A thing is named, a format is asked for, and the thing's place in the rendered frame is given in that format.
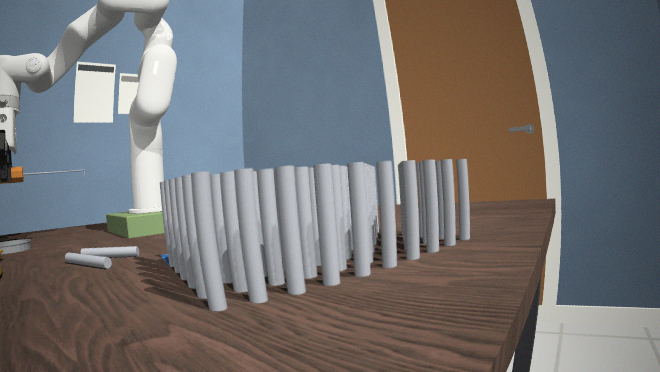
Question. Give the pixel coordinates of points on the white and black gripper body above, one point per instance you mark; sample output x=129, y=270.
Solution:
x=8, y=123

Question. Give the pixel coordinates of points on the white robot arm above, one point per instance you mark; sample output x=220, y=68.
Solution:
x=154, y=90

